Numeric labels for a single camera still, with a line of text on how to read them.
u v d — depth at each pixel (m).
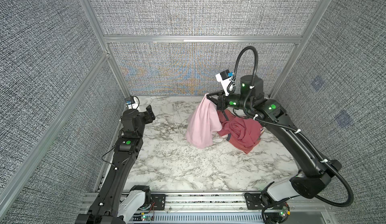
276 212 0.72
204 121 0.68
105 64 0.93
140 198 0.60
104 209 0.39
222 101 0.55
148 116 0.65
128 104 0.59
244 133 0.90
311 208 0.72
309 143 0.41
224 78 0.54
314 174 0.40
